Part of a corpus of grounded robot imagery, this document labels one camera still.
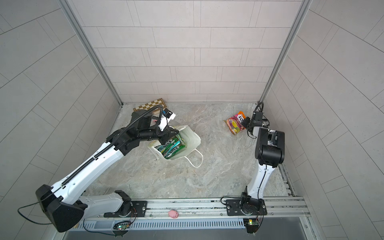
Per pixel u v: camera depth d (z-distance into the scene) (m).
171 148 0.81
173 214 0.69
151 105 1.12
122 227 0.64
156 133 0.57
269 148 0.53
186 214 0.71
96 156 0.43
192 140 0.83
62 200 0.37
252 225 0.68
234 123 0.99
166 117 0.59
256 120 0.80
